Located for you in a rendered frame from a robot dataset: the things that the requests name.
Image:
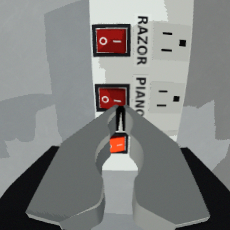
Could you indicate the white power strip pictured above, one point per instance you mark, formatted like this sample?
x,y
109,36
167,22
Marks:
x,y
140,57

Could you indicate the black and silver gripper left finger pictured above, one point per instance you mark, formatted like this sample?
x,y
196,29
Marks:
x,y
64,188

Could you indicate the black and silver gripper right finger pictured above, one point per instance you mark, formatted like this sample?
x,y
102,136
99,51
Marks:
x,y
174,189

